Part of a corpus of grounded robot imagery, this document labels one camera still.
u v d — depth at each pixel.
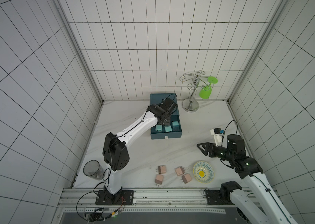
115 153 0.47
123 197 0.72
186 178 0.78
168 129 0.81
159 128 0.83
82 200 0.74
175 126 0.83
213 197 0.73
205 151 0.67
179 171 0.81
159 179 0.78
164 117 0.58
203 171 0.81
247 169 0.51
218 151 0.63
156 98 0.92
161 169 0.81
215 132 0.68
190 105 1.17
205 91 1.04
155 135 0.78
